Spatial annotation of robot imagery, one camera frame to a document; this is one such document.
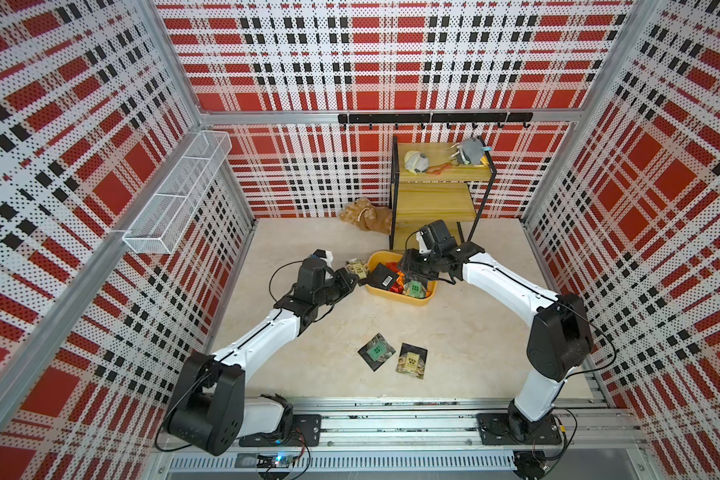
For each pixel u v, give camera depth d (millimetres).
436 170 872
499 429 734
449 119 887
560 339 467
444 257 660
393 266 1049
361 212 1112
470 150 844
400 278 978
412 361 844
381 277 989
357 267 870
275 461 691
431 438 733
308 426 740
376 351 862
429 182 1149
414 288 958
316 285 679
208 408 411
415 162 835
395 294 940
